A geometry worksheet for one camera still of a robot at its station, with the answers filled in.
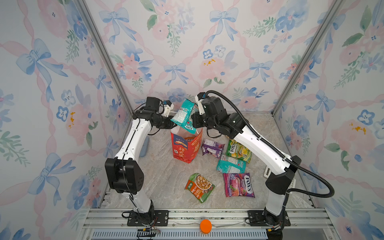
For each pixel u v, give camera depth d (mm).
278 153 454
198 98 625
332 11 704
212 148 962
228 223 733
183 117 703
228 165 892
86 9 701
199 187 830
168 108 760
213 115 519
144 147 980
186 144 769
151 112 593
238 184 818
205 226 660
